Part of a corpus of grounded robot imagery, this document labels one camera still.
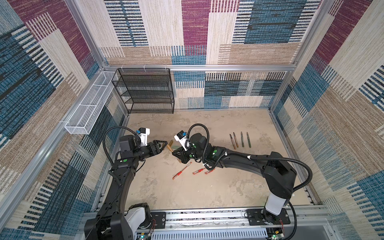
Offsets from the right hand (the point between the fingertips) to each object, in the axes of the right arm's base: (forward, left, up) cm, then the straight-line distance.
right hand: (174, 154), depth 79 cm
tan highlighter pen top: (+18, -38, -16) cm, 45 cm away
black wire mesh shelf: (+51, +23, +2) cm, 56 cm away
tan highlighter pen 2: (+17, -36, -16) cm, 43 cm away
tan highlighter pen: (+3, +2, +5) cm, 6 cm away
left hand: (+5, +6, +5) cm, 9 cm away
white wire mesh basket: (+24, +57, +2) cm, 62 cm away
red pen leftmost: (-3, -2, -16) cm, 17 cm away
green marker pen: (+17, -47, -17) cm, 53 cm away
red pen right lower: (-3, -19, -16) cm, 25 cm away
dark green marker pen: (+18, -43, -16) cm, 49 cm away
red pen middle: (-3, -12, -16) cm, 20 cm away
